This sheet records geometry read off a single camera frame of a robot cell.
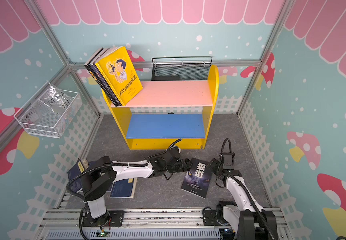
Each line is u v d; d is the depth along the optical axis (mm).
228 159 673
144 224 738
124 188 811
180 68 915
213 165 794
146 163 613
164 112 1246
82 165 890
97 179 473
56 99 738
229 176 574
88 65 536
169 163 674
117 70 616
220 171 655
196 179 858
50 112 723
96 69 554
